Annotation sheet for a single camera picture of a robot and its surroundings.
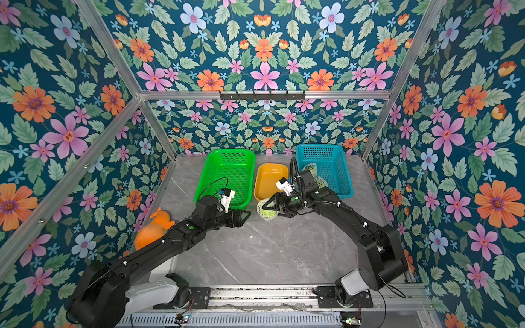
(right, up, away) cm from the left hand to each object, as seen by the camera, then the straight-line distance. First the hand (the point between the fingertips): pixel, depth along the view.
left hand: (247, 211), depth 81 cm
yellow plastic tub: (+6, +14, +26) cm, 31 cm away
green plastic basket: (-13, +18, +31) cm, 38 cm away
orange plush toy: (-38, -8, 0) cm, 38 cm away
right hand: (+11, +3, -4) cm, 12 cm away
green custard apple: (+8, +1, -8) cm, 12 cm away
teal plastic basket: (+44, +21, +35) cm, 59 cm away
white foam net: (+10, +4, -8) cm, 14 cm away
